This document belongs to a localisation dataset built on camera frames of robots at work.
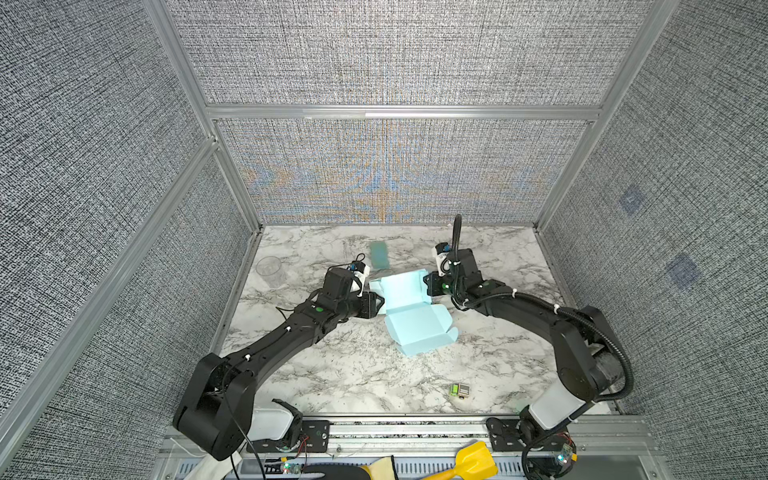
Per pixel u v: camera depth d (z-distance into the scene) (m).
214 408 0.41
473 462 0.70
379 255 1.15
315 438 0.73
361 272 0.76
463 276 0.70
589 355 0.47
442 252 0.81
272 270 1.03
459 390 0.78
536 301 0.55
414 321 0.86
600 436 0.75
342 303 0.68
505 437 0.73
